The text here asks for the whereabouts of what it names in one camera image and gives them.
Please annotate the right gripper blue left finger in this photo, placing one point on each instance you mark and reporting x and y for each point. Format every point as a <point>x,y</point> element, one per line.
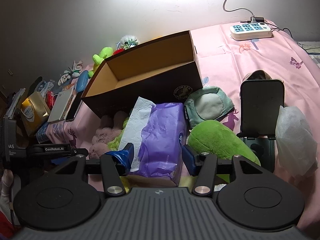
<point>123,159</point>

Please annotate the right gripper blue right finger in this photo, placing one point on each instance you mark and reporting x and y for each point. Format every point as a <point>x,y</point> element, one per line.
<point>191,160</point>

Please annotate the lime green mesh cloth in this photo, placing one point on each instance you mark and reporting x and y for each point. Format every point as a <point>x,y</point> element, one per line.
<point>114,144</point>

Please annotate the green plush vegetable toy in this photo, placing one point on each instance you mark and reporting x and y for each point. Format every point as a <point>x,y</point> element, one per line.
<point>213,137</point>

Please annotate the pink plush toy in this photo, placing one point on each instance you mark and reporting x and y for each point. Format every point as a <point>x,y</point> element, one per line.
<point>109,128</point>

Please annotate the multicolour knotted sock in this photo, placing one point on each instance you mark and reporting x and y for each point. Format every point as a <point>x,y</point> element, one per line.
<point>259,75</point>

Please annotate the purple tissue pack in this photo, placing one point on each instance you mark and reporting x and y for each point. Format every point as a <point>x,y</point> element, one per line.
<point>157,132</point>

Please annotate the red small object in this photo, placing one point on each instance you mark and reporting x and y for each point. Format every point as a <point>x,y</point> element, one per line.
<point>50,99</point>

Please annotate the black smartphone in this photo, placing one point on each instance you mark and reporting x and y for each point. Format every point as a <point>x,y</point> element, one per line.
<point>75,106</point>

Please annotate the orange booklet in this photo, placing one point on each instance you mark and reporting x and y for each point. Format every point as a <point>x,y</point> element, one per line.
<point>70,86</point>

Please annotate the blue glasses case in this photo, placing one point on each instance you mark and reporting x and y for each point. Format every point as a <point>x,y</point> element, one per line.
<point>82,81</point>

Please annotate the black phone on stand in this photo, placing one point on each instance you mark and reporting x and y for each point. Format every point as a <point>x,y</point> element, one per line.
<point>260,102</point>

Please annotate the brown cardboard box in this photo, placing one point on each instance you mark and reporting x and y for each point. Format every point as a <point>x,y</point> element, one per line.
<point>162,70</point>

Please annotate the white knotted glove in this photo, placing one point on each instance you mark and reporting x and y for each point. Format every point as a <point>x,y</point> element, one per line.
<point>71,73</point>

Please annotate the pink printed bedsheet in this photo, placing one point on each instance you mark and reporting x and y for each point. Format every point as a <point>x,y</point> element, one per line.
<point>224,63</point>

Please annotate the lime green plush toy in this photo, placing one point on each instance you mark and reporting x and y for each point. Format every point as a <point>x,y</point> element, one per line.
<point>99,58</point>

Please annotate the red plush toy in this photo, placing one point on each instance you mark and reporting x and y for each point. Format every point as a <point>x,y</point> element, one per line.
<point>118,51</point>

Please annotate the panda plush with fluff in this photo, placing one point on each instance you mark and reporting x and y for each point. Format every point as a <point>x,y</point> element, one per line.
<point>127,42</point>

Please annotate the white blue power strip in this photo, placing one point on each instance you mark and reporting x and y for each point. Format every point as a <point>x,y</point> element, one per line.
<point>250,31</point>

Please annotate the black charger plug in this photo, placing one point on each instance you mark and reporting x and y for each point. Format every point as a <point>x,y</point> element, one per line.
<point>256,19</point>

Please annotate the striped blanket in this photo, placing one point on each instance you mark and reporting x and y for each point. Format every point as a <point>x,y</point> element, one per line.
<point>313,50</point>

